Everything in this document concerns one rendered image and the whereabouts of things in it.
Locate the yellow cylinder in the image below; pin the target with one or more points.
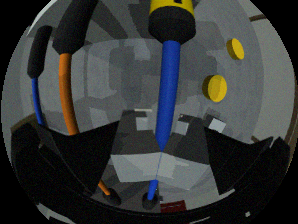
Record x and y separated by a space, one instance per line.
214 87
235 49

